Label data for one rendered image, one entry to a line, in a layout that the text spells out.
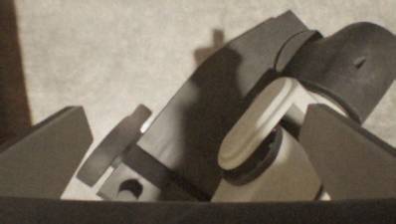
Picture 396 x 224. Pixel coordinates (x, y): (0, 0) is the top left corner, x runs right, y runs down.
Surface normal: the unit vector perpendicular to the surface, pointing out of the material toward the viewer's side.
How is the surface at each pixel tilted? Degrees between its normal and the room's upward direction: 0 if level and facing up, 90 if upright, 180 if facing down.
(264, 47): 0
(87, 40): 0
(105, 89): 0
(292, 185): 11
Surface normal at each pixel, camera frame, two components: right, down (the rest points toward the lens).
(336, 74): -0.37, -0.32
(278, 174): 0.24, -0.04
